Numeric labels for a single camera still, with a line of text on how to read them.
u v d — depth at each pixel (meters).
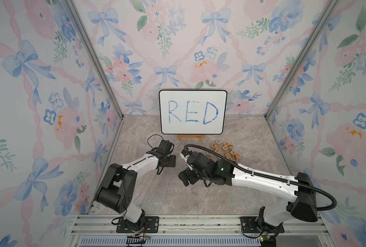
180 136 1.03
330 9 0.69
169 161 0.83
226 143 1.01
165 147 0.73
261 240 0.73
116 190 0.45
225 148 1.00
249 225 0.73
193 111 0.97
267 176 0.45
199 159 0.54
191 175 0.64
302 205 0.40
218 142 1.03
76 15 0.71
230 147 1.00
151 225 0.74
